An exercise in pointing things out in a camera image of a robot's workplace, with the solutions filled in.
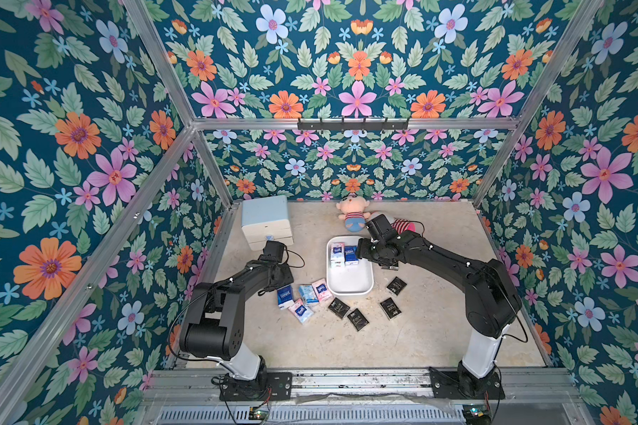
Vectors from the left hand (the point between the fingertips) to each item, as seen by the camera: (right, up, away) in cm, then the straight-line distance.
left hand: (288, 276), depth 95 cm
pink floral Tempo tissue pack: (+18, +8, 0) cm, 19 cm away
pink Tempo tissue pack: (+13, -4, -5) cm, 14 cm away
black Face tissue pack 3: (+25, -12, -11) cm, 30 cm away
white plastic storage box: (+22, -2, +1) cm, 22 cm away
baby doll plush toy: (+24, +26, +15) cm, 39 cm away
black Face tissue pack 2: (+35, -9, -9) cm, 38 cm away
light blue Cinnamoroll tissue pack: (+8, -5, -7) cm, 12 cm away
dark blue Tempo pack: (+1, -5, -9) cm, 11 cm away
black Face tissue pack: (+39, -3, -4) cm, 39 cm away
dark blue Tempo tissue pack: (+23, +7, +2) cm, 24 cm away
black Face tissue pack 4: (+18, -9, -9) cm, 22 cm away
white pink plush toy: (+44, +18, +6) cm, 48 cm away
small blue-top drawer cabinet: (-8, +21, -2) cm, 22 cm away
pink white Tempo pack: (+6, -10, -10) cm, 15 cm away
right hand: (+26, +9, -4) cm, 28 cm away
